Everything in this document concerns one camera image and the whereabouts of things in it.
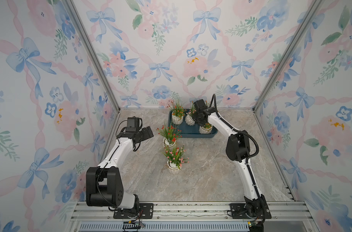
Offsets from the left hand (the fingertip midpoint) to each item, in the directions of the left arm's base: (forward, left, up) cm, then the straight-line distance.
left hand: (146, 132), depth 89 cm
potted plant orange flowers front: (+7, -38, -4) cm, 39 cm away
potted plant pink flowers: (+14, -27, -3) cm, 31 cm away
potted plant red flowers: (+18, -19, +1) cm, 26 cm away
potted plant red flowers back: (-1, -14, +1) cm, 15 cm away
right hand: (+19, -31, -9) cm, 37 cm away
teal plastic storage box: (+18, -24, -8) cm, 31 cm away
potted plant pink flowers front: (-17, -19, +2) cm, 26 cm away
